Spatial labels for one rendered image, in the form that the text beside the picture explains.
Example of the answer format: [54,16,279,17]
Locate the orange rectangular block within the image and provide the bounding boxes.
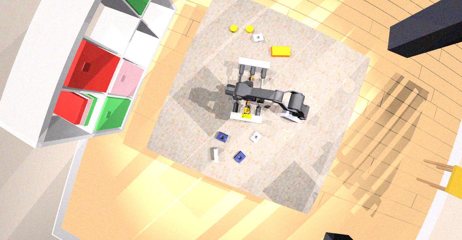
[271,46,290,57]

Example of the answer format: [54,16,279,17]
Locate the yellow cylinder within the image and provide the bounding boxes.
[246,25,253,33]
[230,25,237,33]

